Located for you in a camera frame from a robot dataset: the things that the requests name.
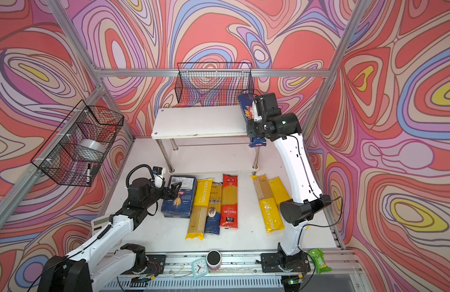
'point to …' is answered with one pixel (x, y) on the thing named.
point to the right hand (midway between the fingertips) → (255, 132)
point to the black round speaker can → (214, 258)
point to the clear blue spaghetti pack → (213, 220)
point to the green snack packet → (320, 265)
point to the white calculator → (98, 223)
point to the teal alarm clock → (199, 267)
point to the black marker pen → (88, 173)
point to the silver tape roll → (93, 144)
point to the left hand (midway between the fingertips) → (174, 181)
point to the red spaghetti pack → (229, 210)
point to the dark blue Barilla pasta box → (181, 206)
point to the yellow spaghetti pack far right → (278, 190)
